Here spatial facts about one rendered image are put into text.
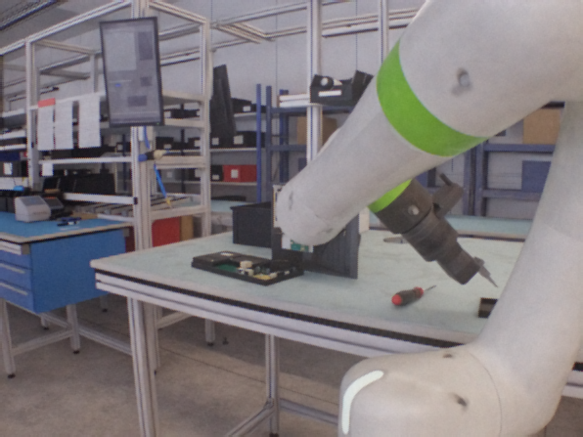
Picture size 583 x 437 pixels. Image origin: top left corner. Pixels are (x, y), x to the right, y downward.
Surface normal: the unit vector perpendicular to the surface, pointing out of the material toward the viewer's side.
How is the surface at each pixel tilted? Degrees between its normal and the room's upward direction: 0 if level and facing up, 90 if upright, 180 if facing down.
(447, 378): 18
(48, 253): 90
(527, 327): 94
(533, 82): 149
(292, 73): 90
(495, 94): 143
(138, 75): 101
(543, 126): 90
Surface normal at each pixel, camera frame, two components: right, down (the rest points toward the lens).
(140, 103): -0.11, 0.32
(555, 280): -0.68, 0.22
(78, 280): 0.85, 0.07
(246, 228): -0.53, 0.11
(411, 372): 0.04, -0.97
